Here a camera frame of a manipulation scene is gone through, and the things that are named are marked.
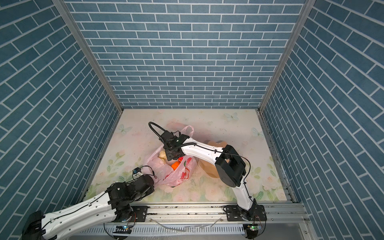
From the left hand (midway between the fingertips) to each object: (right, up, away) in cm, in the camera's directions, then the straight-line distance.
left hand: (156, 188), depth 81 cm
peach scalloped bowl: (+30, +9, +7) cm, 32 cm away
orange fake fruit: (+10, +12, +3) cm, 16 cm away
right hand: (+7, +18, +6) cm, 20 cm away
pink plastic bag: (+5, +8, 0) cm, 9 cm away
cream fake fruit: (+2, +16, +8) cm, 18 cm away
